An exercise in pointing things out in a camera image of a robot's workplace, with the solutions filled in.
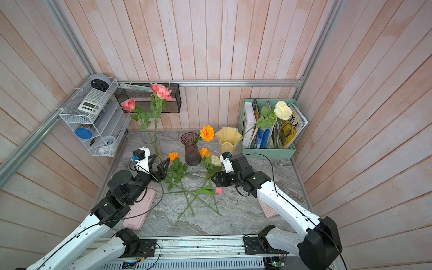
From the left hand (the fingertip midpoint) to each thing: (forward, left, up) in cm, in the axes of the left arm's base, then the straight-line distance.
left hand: (163, 159), depth 69 cm
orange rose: (+11, -19, -28) cm, 35 cm away
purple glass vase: (+17, -9, -18) cm, 26 cm away
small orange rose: (+11, 0, -28) cm, 30 cm away
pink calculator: (-12, -49, -28) cm, 58 cm away
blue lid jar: (+14, +38, +2) cm, 41 cm away
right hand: (0, -23, -14) cm, 27 cm away
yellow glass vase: (+25, -30, -14) cm, 41 cm away
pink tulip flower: (-2, -21, -28) cm, 36 cm away
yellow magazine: (+32, -68, -12) cm, 76 cm away
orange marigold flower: (+12, -18, +3) cm, 22 cm away
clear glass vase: (+20, +13, -13) cm, 27 cm away
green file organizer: (+15, -46, +4) cm, 49 cm away
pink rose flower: (+28, +16, -2) cm, 32 cm away
